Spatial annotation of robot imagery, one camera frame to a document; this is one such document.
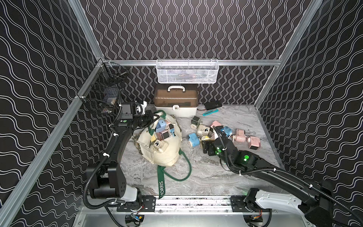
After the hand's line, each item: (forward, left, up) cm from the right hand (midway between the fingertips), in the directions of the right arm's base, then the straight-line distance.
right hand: (209, 140), depth 76 cm
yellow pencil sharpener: (0, +3, +2) cm, 4 cm away
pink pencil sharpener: (+24, -10, -16) cm, 31 cm away
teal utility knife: (+38, -8, -19) cm, 43 cm away
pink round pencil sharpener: (+13, -25, -16) cm, 32 cm away
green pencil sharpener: (+23, +6, -13) cm, 27 cm away
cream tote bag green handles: (+16, +22, -18) cm, 32 cm away
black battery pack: (+46, -10, -17) cm, 50 cm away
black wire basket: (+33, +69, +5) cm, 77 cm away
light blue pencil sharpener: (+16, +29, -8) cm, 34 cm away
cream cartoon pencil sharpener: (+5, +29, -16) cm, 34 cm away
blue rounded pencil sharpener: (+9, +7, -15) cm, 19 cm away
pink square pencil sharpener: (+8, -33, -16) cm, 37 cm away
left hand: (+13, +28, +7) cm, 32 cm away
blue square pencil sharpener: (+17, -16, -14) cm, 28 cm away
